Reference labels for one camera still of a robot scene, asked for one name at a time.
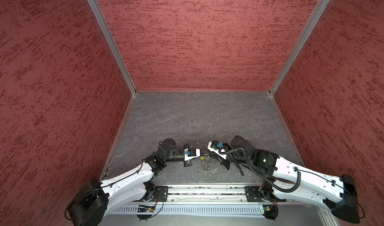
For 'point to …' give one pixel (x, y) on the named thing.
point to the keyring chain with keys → (205, 164)
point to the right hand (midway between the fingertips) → (210, 158)
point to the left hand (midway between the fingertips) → (203, 154)
